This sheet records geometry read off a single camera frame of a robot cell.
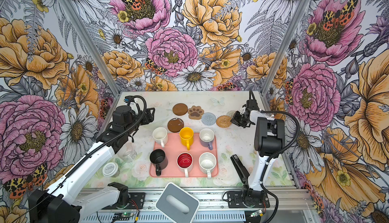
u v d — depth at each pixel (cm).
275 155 53
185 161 86
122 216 71
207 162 85
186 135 95
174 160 88
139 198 75
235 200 73
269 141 54
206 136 94
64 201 39
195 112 109
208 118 105
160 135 94
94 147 51
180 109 111
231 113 108
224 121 104
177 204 72
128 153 82
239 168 81
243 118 87
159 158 86
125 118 58
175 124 103
